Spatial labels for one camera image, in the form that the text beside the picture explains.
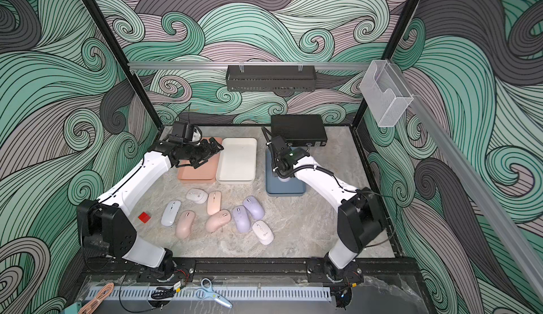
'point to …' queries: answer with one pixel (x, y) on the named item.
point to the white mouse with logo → (263, 232)
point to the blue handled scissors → (206, 291)
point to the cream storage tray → (237, 163)
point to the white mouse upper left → (196, 194)
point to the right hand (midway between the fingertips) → (280, 168)
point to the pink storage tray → (206, 173)
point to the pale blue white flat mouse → (170, 213)
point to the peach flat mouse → (214, 202)
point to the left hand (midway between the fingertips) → (216, 150)
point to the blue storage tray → (276, 187)
